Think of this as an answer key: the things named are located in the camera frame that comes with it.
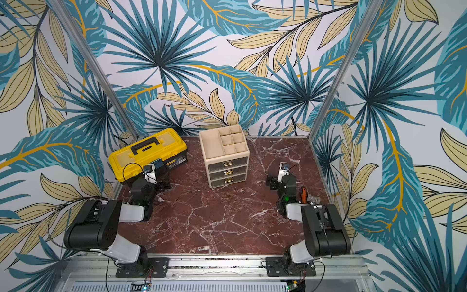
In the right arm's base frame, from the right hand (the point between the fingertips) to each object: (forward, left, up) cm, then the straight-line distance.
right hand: (280, 172), depth 93 cm
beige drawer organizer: (0, +27, +16) cm, 31 cm away
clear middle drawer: (-1, +27, +2) cm, 27 cm away
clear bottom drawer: (-4, +31, -1) cm, 31 cm away
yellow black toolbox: (-10, +63, +23) cm, 68 cm away
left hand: (+1, +62, -1) cm, 62 cm away
